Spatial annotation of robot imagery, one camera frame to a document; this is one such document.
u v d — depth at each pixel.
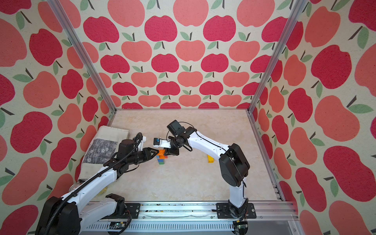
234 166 0.51
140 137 0.75
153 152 0.81
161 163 0.91
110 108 1.23
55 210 0.40
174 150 0.75
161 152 0.82
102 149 0.90
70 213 0.40
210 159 0.91
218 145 0.52
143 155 0.73
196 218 0.73
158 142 0.72
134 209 0.75
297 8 0.70
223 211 0.73
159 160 0.86
